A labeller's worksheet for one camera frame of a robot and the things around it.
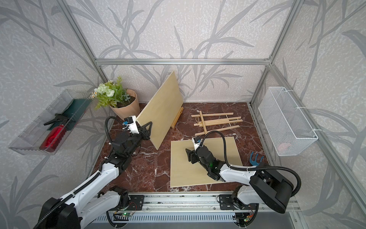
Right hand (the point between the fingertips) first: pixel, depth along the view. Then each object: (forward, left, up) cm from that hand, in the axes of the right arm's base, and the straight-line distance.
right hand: (190, 147), depth 85 cm
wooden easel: (+19, +12, -5) cm, 23 cm away
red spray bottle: (-7, +57, +27) cm, 63 cm away
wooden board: (+19, +17, +13) cm, 28 cm away
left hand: (+6, +21, +17) cm, 28 cm away
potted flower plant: (+31, +47, +8) cm, 57 cm away
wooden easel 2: (+26, -28, -9) cm, 39 cm away
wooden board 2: (-13, +4, -8) cm, 15 cm away
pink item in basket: (-6, -47, +11) cm, 49 cm away
